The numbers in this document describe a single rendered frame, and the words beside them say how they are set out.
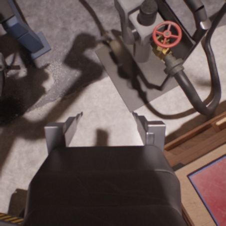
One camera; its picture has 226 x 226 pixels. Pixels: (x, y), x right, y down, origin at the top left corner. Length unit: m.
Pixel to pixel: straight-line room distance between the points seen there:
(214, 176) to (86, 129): 0.66
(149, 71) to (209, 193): 0.68
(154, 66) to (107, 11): 0.45
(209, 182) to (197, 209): 0.07
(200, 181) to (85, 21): 1.02
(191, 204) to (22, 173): 0.89
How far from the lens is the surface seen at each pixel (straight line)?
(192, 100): 0.52
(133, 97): 0.91
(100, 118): 0.92
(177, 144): 0.82
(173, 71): 0.50
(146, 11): 0.50
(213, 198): 0.49
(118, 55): 1.00
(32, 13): 1.33
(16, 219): 0.81
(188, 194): 0.48
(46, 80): 1.07
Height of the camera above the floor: 0.90
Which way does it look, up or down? 81 degrees down
